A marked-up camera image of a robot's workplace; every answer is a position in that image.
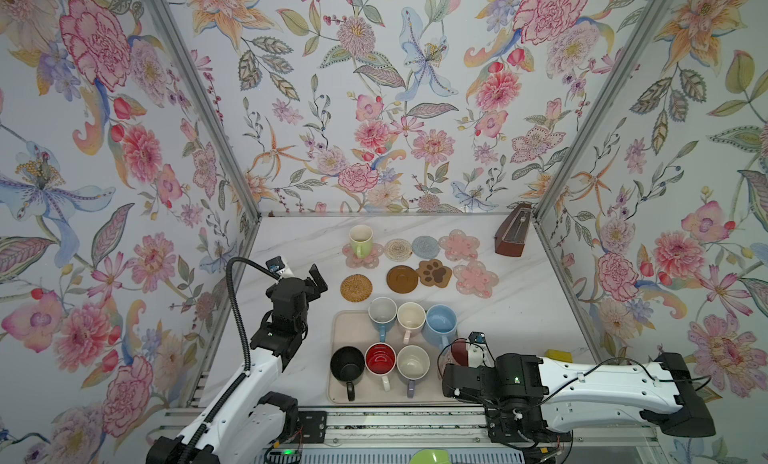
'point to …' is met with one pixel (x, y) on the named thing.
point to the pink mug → (459, 349)
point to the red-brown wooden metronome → (512, 232)
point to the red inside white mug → (380, 359)
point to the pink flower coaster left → (371, 261)
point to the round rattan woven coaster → (356, 288)
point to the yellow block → (559, 355)
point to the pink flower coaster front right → (474, 279)
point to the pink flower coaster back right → (458, 246)
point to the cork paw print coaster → (433, 273)
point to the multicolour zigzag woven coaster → (398, 250)
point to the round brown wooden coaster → (402, 279)
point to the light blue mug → (440, 324)
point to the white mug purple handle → (413, 363)
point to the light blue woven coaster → (425, 247)
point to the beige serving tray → (354, 328)
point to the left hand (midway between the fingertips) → (308, 271)
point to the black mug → (347, 364)
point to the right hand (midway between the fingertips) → (456, 389)
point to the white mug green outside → (361, 241)
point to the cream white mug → (411, 315)
